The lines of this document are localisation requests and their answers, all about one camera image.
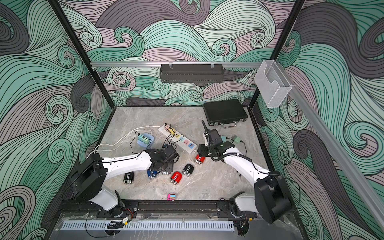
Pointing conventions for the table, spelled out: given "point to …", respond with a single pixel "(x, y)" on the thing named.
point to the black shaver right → (188, 170)
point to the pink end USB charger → (167, 126)
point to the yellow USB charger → (172, 131)
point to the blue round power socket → (144, 144)
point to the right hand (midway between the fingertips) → (200, 151)
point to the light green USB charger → (237, 139)
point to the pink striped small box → (171, 196)
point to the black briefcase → (226, 113)
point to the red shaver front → (176, 177)
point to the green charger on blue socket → (144, 140)
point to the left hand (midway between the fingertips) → (169, 165)
